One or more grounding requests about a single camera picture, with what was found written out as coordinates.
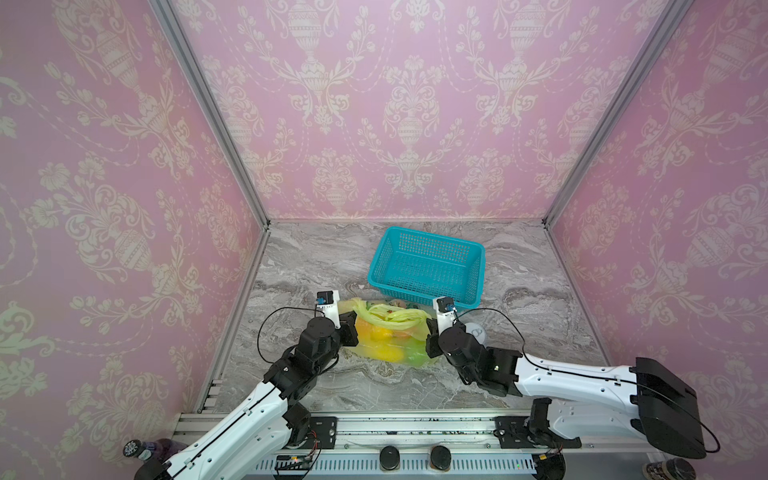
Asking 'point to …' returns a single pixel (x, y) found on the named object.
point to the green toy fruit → (414, 352)
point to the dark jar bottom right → (673, 468)
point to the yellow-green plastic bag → (402, 319)
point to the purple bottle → (156, 450)
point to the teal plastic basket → (418, 267)
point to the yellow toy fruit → (382, 348)
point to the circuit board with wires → (291, 462)
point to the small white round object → (477, 331)
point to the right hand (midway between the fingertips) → (427, 322)
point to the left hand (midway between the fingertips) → (359, 315)
